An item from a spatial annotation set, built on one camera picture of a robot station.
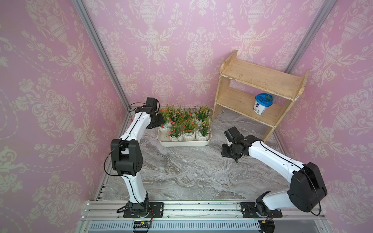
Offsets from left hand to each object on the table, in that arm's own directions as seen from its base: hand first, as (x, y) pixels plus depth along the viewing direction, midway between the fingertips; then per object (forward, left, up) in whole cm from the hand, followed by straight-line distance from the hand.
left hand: (160, 123), depth 93 cm
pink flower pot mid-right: (-5, -11, -3) cm, 12 cm away
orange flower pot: (+8, -4, +2) cm, 9 cm away
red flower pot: (+8, -18, -1) cm, 20 cm away
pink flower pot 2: (-4, -28, -4) cm, 29 cm away
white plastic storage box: (-7, -2, -10) cm, 12 cm away
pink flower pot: (+8, -27, +2) cm, 28 cm away
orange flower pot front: (-5, -19, 0) cm, 20 cm away
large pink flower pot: (+4, -10, +3) cm, 11 cm away
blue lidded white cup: (+3, -60, +18) cm, 63 cm away
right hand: (-18, -40, -5) cm, 44 cm away
